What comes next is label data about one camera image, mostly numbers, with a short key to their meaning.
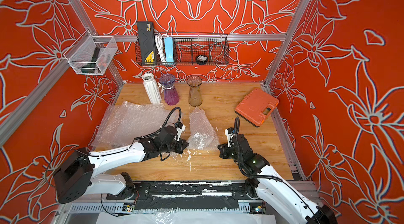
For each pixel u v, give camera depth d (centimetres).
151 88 95
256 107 98
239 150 60
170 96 100
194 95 98
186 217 67
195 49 96
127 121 95
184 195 73
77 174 41
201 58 96
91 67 81
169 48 90
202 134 80
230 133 73
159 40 87
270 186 51
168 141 65
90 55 90
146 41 88
